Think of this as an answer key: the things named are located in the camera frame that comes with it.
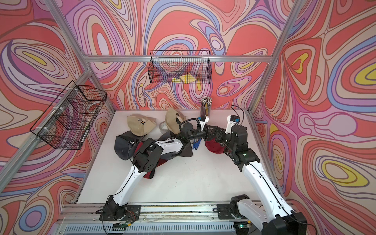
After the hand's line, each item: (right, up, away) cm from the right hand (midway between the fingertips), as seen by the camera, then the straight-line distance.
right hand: (215, 132), depth 77 cm
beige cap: (-26, +8, +26) cm, 37 cm away
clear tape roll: (-34, +2, +31) cm, 46 cm away
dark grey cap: (-16, -12, +9) cm, 23 cm away
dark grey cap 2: (-59, -8, +18) cm, 62 cm away
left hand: (+4, -1, +8) cm, 9 cm away
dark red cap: (+3, -11, +19) cm, 22 cm away
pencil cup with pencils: (-3, +18, +24) cm, 30 cm away
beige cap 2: (-49, +3, +28) cm, 57 cm away
